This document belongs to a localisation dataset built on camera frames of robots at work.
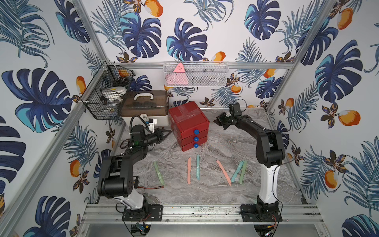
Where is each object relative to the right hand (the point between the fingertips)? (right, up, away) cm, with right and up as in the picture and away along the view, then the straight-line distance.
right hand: (213, 119), depth 101 cm
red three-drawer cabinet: (-16, -4, -14) cm, 21 cm away
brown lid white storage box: (-39, +10, -4) cm, 41 cm away
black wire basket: (-68, +28, -7) cm, 73 cm away
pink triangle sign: (-23, +25, -11) cm, 36 cm away
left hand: (-27, -7, -17) cm, 32 cm away
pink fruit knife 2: (+3, -28, -9) cm, 29 cm away
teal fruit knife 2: (+13, -32, -12) cm, 36 cm away
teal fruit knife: (-11, -30, -11) cm, 33 cm away
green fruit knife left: (-37, -29, -9) cm, 48 cm away
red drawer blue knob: (-14, -12, -12) cm, 22 cm away
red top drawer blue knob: (-14, -8, -17) cm, 23 cm away
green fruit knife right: (+17, -32, -11) cm, 38 cm away
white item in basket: (-57, +13, -21) cm, 62 cm away
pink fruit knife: (-16, -31, -11) cm, 37 cm away
